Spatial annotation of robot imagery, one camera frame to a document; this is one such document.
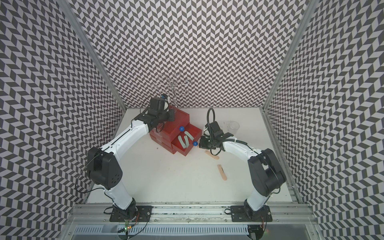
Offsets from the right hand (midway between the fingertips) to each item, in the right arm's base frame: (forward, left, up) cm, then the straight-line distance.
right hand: (199, 146), depth 88 cm
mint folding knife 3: (+9, +6, 0) cm, 11 cm away
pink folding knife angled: (+1, -6, -10) cm, 12 cm away
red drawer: (+3, +9, 0) cm, 10 cm away
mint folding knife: (+5, +12, +1) cm, 13 cm away
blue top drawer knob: (+5, +10, +11) cm, 16 cm away
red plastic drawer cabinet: (+2, +17, +12) cm, 21 cm away
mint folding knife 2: (+4, +8, 0) cm, 9 cm away
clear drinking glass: (+19, -24, -5) cm, 31 cm away
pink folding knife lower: (-12, -13, -8) cm, 20 cm away
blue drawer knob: (0, +2, +3) cm, 4 cm away
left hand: (+14, +16, +13) cm, 25 cm away
